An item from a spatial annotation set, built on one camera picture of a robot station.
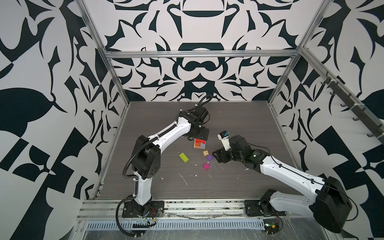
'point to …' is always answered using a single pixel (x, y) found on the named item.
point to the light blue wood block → (202, 145)
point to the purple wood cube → (209, 157)
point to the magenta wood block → (206, 166)
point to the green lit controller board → (271, 225)
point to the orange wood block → (198, 143)
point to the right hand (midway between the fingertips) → (218, 150)
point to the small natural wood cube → (205, 153)
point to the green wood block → (183, 156)
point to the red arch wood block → (204, 141)
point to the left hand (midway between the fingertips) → (200, 132)
